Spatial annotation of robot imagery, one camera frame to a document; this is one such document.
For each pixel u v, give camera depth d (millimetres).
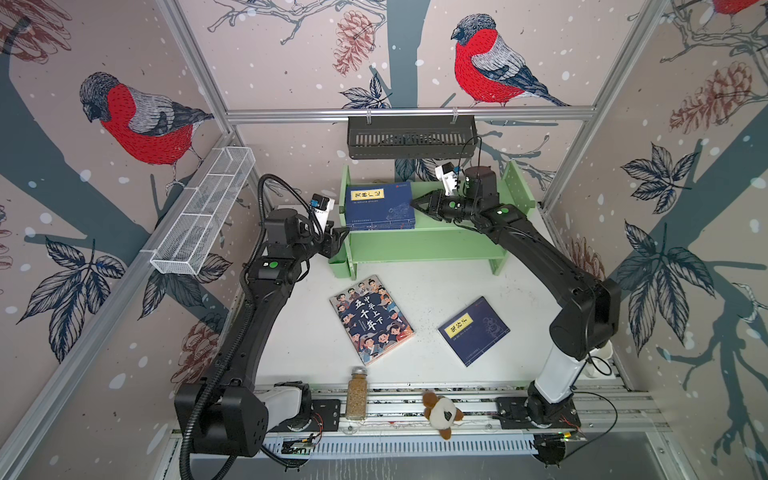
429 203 729
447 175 729
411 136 1039
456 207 684
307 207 632
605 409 657
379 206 796
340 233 702
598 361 493
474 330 878
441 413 713
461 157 1091
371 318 882
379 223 775
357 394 727
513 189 864
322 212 661
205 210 792
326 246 675
